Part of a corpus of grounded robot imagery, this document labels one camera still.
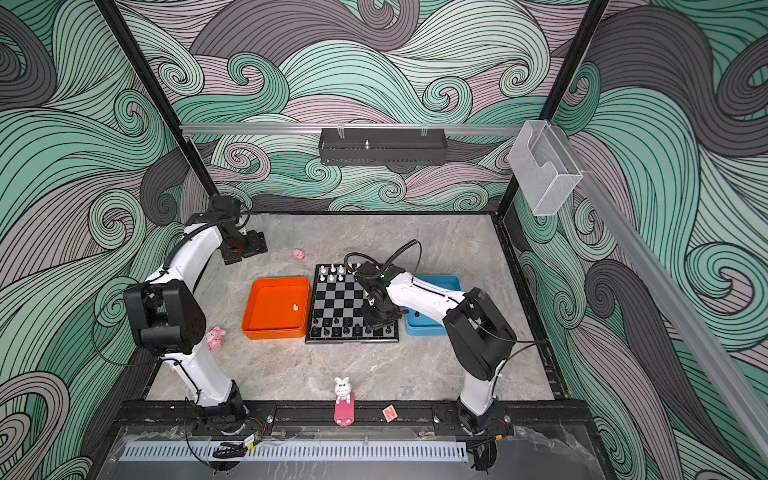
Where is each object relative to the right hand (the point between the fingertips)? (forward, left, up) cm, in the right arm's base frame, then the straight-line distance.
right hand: (375, 325), depth 86 cm
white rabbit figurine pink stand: (-21, +7, +1) cm, 22 cm away
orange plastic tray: (+7, +32, -3) cm, 33 cm away
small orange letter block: (-22, -4, -2) cm, 23 cm away
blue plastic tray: (+2, -14, -3) cm, 14 cm away
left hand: (+19, +38, +12) cm, 44 cm away
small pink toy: (+28, +29, -3) cm, 40 cm away
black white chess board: (+6, +13, -2) cm, 14 cm away
